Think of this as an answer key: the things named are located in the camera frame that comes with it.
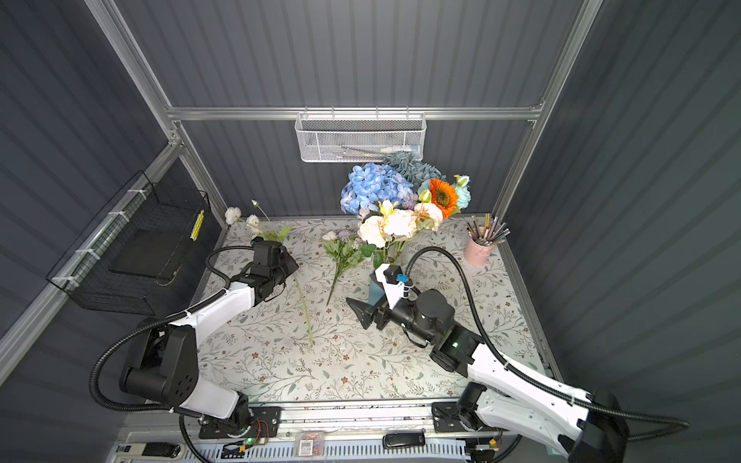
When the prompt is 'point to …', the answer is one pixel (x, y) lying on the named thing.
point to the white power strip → (150, 449)
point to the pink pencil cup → (477, 254)
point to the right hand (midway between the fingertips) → (364, 287)
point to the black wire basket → (150, 250)
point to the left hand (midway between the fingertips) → (297, 259)
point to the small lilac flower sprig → (343, 248)
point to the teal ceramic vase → (376, 290)
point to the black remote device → (404, 439)
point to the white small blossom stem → (260, 225)
